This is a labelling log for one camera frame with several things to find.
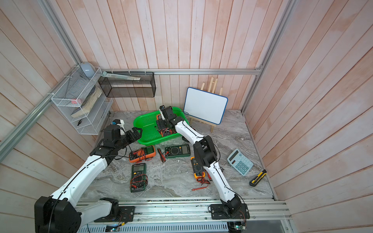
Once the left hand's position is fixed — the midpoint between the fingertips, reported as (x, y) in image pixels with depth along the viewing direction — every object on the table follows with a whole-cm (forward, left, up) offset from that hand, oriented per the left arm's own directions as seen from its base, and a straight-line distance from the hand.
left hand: (138, 134), depth 82 cm
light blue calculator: (-9, -63, -17) cm, 66 cm away
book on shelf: (+12, +27, +13) cm, 32 cm away
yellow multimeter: (-14, -36, -16) cm, 41 cm away
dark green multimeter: (-21, -1, -16) cm, 26 cm away
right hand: (+19, -11, -10) cm, 24 cm away
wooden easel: (+31, -46, +13) cm, 57 cm away
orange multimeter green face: (-5, 0, -14) cm, 15 cm away
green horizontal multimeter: (-1, -23, -17) cm, 29 cm away
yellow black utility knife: (-20, -70, -18) cm, 75 cm away
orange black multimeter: (+11, -14, -12) cm, 22 cm away
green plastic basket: (+14, -1, -20) cm, 25 cm away
